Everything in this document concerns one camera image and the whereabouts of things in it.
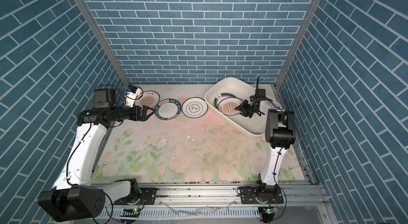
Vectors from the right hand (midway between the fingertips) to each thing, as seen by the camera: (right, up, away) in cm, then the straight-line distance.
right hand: (238, 109), depth 101 cm
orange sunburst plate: (-61, +7, +10) cm, 62 cm away
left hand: (-46, +2, -27) cm, 53 cm away
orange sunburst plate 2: (-6, +2, +4) cm, 8 cm away
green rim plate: (-47, 0, +5) cm, 47 cm away
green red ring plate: (-8, +9, +11) cm, 16 cm away
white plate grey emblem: (-29, +1, +7) cm, 30 cm away
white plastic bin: (+11, -9, -3) cm, 14 cm away
